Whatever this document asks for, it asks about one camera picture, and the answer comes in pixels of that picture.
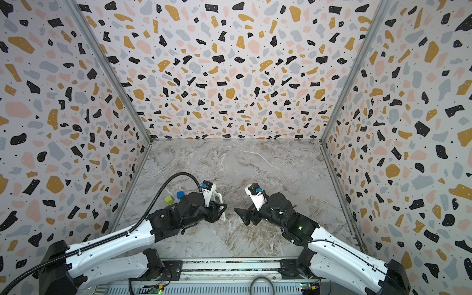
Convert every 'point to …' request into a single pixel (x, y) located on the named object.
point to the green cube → (169, 200)
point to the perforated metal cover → (255, 289)
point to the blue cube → (180, 194)
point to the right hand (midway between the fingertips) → (240, 199)
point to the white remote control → (217, 198)
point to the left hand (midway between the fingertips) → (223, 203)
